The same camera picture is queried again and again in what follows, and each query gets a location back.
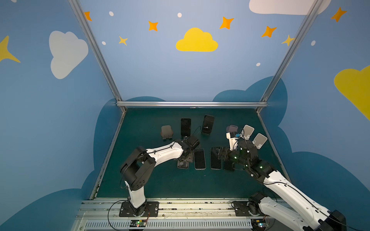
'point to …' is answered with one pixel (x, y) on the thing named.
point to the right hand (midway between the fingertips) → (218, 146)
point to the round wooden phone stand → (166, 132)
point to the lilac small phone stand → (231, 128)
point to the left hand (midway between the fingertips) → (188, 157)
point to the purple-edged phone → (182, 164)
